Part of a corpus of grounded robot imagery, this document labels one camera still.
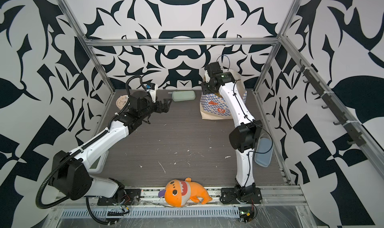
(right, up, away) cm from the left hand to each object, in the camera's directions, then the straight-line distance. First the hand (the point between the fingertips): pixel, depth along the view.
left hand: (164, 95), depth 79 cm
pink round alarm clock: (-36, -2, +29) cm, 47 cm away
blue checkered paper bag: (+27, -6, +12) cm, 30 cm away
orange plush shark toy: (+8, -45, -11) cm, 47 cm away
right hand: (+23, +6, +7) cm, 25 cm away
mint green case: (+8, +2, +37) cm, 37 cm away
